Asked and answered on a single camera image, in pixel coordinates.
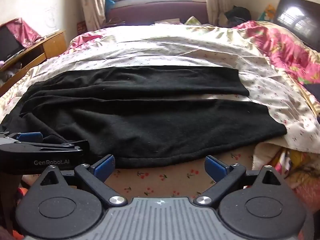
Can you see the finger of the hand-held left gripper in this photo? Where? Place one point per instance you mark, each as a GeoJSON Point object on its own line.
{"type": "Point", "coordinates": [50, 147]}
{"type": "Point", "coordinates": [27, 137]}

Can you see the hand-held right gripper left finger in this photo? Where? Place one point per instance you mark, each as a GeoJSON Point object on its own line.
{"type": "Point", "coordinates": [105, 167]}

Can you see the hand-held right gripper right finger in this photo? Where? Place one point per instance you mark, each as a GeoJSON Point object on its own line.
{"type": "Point", "coordinates": [213, 167]}

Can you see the black pants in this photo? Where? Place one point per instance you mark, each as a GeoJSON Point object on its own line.
{"type": "Point", "coordinates": [150, 120]}

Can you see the wooden desk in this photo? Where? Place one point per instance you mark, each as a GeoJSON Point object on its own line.
{"type": "Point", "coordinates": [53, 46]}

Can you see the black television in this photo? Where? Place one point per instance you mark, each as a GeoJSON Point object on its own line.
{"type": "Point", "coordinates": [10, 42]}

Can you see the pink floral cover cloth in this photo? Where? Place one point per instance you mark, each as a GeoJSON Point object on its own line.
{"type": "Point", "coordinates": [25, 28]}

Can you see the dark cloth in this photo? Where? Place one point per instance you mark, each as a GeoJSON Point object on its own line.
{"type": "Point", "coordinates": [312, 97]}

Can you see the white cherry print bed sheet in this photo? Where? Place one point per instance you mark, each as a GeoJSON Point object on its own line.
{"type": "Point", "coordinates": [175, 52]}

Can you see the red printed bag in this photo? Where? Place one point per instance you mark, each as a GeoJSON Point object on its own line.
{"type": "Point", "coordinates": [81, 27]}

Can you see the green patterned packet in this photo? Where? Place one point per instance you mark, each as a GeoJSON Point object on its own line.
{"type": "Point", "coordinates": [193, 21]}

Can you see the beige patterned curtain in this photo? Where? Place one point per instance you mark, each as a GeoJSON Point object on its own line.
{"type": "Point", "coordinates": [93, 5]}
{"type": "Point", "coordinates": [216, 2]}

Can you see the blue plastic bag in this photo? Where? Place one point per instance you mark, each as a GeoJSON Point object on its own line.
{"type": "Point", "coordinates": [110, 3]}

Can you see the black cloth bundle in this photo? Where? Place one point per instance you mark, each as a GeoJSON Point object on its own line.
{"type": "Point", "coordinates": [237, 13]}

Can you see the maroon upholstered headboard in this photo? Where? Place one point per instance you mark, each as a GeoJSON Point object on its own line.
{"type": "Point", "coordinates": [160, 12]}

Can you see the colourful printed box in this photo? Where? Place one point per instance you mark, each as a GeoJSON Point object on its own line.
{"type": "Point", "coordinates": [267, 12]}

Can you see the dark glossy wooden board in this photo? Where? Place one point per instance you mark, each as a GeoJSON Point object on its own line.
{"type": "Point", "coordinates": [297, 22]}

